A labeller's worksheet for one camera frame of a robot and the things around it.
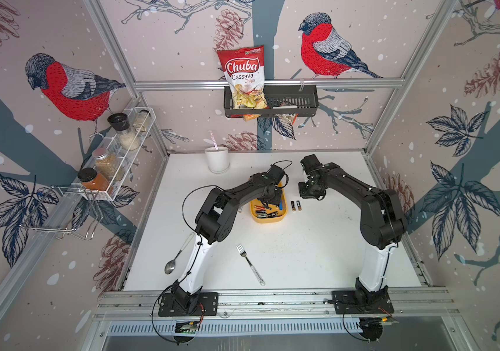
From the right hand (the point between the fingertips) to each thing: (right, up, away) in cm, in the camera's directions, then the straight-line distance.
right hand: (303, 193), depth 97 cm
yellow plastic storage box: (-18, -8, -2) cm, 20 cm away
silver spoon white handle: (-55, -27, -14) cm, 63 cm away
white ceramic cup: (-41, +15, +10) cm, 45 cm away
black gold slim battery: (-2, -6, +1) cm, 6 cm away
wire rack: (-73, -1, -39) cm, 83 cm away
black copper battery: (-5, -6, +1) cm, 8 cm away
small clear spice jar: (-68, +31, -11) cm, 75 cm away
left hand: (-11, -2, +3) cm, 12 cm away
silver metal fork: (-27, -23, -11) cm, 37 cm away
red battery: (-20, -7, +1) cm, 21 cm away
